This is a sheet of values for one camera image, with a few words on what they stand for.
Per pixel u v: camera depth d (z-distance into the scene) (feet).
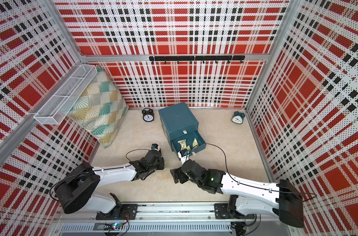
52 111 2.25
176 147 2.76
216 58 2.93
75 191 1.41
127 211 2.41
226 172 1.74
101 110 2.84
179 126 2.67
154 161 2.32
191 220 2.37
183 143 2.90
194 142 2.90
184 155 2.13
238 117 3.54
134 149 2.57
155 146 2.68
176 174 2.15
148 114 3.54
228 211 2.15
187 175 1.88
